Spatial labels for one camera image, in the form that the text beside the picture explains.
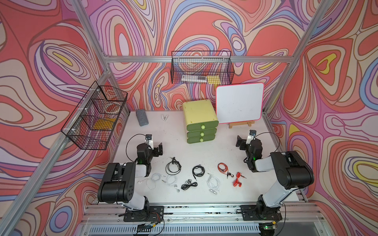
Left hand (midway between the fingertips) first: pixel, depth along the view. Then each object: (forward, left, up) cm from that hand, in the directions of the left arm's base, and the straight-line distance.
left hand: (155, 143), depth 94 cm
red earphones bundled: (-23, -49, -5) cm, 54 cm away
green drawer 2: (+4, -29, +6) cm, 30 cm away
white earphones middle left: (-21, -12, -6) cm, 25 cm away
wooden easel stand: (+18, -65, 0) cm, 68 cm away
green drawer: (+4, -31, +13) cm, 34 cm away
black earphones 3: (-24, -22, -6) cm, 33 cm away
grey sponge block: (+26, +15, -3) cm, 30 cm away
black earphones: (-13, -13, -7) cm, 20 cm away
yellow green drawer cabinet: (+5, -29, +16) cm, 33 cm away
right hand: (+3, -60, 0) cm, 60 cm away
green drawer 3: (+4, -30, -1) cm, 30 cm away
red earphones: (-15, -43, -6) cm, 46 cm away
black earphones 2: (-16, -28, -6) cm, 33 cm away
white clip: (+25, -2, -3) cm, 25 cm away
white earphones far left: (-19, -5, -6) cm, 21 cm away
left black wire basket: (-4, +27, +24) cm, 37 cm away
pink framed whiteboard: (+26, -56, +12) cm, 62 cm away
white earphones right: (-24, -37, -6) cm, 44 cm away
